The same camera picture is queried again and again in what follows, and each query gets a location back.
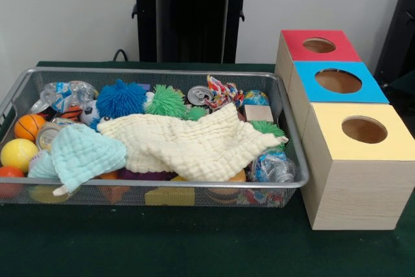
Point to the red foam ball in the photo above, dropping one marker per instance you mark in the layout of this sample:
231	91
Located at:
11	172

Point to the black upright panel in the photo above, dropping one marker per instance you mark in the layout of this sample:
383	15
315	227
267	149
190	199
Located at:
402	30

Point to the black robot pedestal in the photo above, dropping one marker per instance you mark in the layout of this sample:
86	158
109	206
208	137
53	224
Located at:
191	14

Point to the silver mesh bin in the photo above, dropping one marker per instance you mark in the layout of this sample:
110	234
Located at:
194	77

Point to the globe print ball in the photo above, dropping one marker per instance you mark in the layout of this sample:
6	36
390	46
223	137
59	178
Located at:
256	98

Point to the orange basketball toy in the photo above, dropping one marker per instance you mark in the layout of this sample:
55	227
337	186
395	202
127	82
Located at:
27	127

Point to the green spiky rubber ball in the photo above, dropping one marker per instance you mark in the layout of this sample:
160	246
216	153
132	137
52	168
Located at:
165	103

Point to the light blue waffle cloth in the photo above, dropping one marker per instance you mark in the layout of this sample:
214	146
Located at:
84	157

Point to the dark green side table cloth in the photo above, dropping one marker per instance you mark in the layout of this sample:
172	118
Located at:
405	84

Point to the wooden box with three holes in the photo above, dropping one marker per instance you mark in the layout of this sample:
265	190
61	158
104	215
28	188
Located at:
356	192

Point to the blue spiky rubber ball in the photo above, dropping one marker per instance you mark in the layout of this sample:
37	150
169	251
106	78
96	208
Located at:
120	100

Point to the yellow foam ball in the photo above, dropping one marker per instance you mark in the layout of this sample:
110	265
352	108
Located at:
17	155

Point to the cream waffle cloth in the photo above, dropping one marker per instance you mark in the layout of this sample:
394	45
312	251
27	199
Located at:
194	147

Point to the plain wooden cube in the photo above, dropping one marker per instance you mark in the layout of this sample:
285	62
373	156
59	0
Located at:
258	113

